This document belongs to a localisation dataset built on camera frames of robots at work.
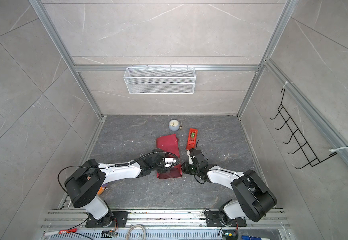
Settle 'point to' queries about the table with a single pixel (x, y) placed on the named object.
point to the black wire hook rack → (305, 149)
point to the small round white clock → (174, 125)
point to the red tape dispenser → (192, 139)
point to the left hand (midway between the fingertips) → (168, 154)
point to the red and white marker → (63, 231)
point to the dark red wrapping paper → (170, 144)
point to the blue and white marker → (249, 237)
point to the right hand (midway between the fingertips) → (182, 166)
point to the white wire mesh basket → (159, 80)
